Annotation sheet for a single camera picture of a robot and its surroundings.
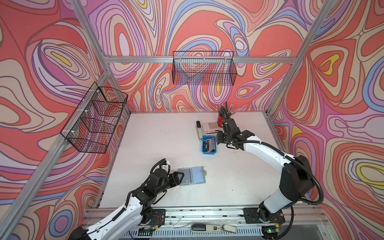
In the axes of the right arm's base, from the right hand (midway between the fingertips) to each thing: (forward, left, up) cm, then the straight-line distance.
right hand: (221, 138), depth 88 cm
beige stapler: (+17, +12, -8) cm, 22 cm away
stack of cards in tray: (+1, +7, -9) cm, 11 cm away
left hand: (-19, +22, -6) cm, 30 cm away
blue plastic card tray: (+8, +8, -10) cm, 15 cm away
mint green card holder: (-17, +18, -12) cm, 28 cm away
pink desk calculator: (+18, +3, -11) cm, 21 cm away
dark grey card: (-18, +21, -13) cm, 31 cm away
